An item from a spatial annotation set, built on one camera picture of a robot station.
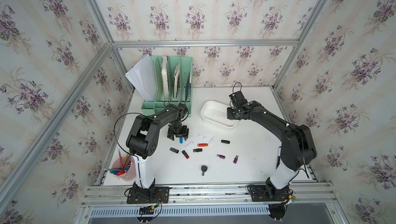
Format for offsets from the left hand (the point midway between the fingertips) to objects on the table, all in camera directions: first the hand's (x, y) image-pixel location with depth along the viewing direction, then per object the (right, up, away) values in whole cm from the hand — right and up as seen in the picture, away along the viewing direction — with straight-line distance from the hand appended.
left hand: (182, 139), depth 92 cm
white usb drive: (+4, -3, -1) cm, 5 cm away
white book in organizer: (-11, +38, +4) cm, 40 cm away
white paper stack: (-26, +39, +4) cm, 47 cm away
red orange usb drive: (+12, -3, -2) cm, 13 cm away
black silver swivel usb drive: (-4, -5, -4) cm, 8 cm away
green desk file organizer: (-7, +39, +6) cm, 40 cm away
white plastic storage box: (+22, +15, +13) cm, 29 cm away
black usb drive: (+26, -1, -1) cm, 26 cm away
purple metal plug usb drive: (+31, -9, -7) cm, 33 cm away
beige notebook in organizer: (-5, +41, +7) cm, 42 cm away
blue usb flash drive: (-1, -1, +1) cm, 1 cm away
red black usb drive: (+2, -7, -6) cm, 10 cm away
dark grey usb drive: (+9, -5, -4) cm, 11 cm away
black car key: (+12, -12, -13) cm, 22 cm away
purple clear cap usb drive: (+22, -8, -6) cm, 25 cm away
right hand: (+30, +15, 0) cm, 34 cm away
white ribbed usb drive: (+12, +1, +1) cm, 12 cm away
